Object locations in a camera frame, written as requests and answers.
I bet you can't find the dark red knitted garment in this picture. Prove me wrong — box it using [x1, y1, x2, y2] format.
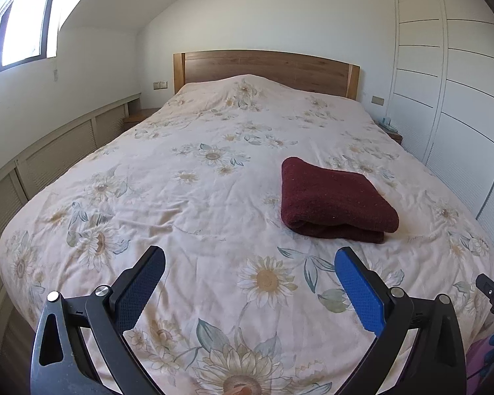
[280, 157, 400, 244]

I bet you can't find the floral cream bed cover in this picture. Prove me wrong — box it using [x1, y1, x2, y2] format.
[0, 75, 494, 394]

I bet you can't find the right wooden nightstand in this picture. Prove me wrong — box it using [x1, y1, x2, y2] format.
[376, 118, 403, 145]

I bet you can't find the wooden nightstand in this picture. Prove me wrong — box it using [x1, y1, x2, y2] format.
[376, 118, 403, 145]
[123, 108, 159, 131]

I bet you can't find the left wooden nightstand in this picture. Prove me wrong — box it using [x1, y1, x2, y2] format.
[123, 108, 159, 131]

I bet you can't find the white built-in wardrobe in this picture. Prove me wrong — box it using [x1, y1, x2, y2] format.
[386, 0, 494, 244]

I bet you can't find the wooden headboard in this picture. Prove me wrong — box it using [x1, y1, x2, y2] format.
[173, 50, 360, 100]

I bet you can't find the dark framed window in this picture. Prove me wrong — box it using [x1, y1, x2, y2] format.
[0, 0, 58, 72]

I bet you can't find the low louvered wall cabinet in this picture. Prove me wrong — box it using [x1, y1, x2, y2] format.
[0, 94, 140, 308]

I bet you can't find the beige wall switch plate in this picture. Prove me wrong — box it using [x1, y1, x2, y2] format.
[371, 95, 385, 105]

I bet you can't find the left wall switch plate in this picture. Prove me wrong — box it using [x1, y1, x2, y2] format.
[152, 81, 168, 90]

